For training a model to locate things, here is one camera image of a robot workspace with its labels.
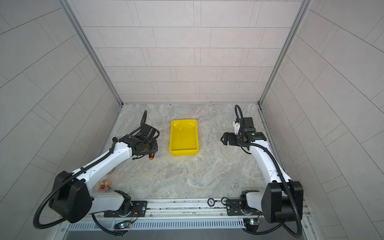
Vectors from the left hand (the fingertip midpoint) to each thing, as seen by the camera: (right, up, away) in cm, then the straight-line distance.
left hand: (159, 146), depth 84 cm
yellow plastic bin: (+13, +3, +9) cm, 16 cm away
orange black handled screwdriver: (-2, -4, -7) cm, 8 cm away
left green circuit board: (-10, -31, -19) cm, 37 cm away
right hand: (+40, +4, 0) cm, 40 cm away
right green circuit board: (+47, -32, -16) cm, 59 cm away
